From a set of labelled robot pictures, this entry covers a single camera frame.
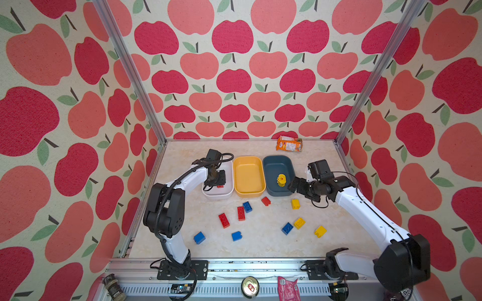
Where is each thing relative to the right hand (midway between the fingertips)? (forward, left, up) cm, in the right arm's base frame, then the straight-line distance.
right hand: (299, 189), depth 83 cm
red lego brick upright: (-9, +26, -12) cm, 30 cm away
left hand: (+5, +36, -7) cm, 37 cm away
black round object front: (-35, -16, -17) cm, 42 cm away
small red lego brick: (-1, +14, -13) cm, 19 cm away
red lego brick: (+3, +38, -8) cm, 39 cm away
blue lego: (-22, +43, -12) cm, 50 cm away
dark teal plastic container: (+21, +10, -12) cm, 27 cm away
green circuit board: (-41, +46, -14) cm, 63 cm away
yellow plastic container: (+10, +23, -11) cm, 28 cm away
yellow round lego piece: (+11, +6, -10) cm, 16 cm away
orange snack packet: (+39, +1, -10) cm, 40 cm away
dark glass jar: (-43, +70, -9) cm, 83 cm away
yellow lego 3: (-13, -11, -13) cm, 22 cm away
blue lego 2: (-19, +27, -14) cm, 36 cm away
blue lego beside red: (-5, +23, -12) cm, 27 cm away
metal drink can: (-38, +20, -2) cm, 43 cm away
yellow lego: (-2, -1, -12) cm, 12 cm away
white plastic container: (+17, +36, -9) cm, 41 cm away
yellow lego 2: (-11, -2, -13) cm, 17 cm away
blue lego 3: (-14, +4, -13) cm, 19 cm away
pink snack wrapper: (-37, +5, -12) cm, 39 cm away
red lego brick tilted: (-14, +33, -10) cm, 37 cm away
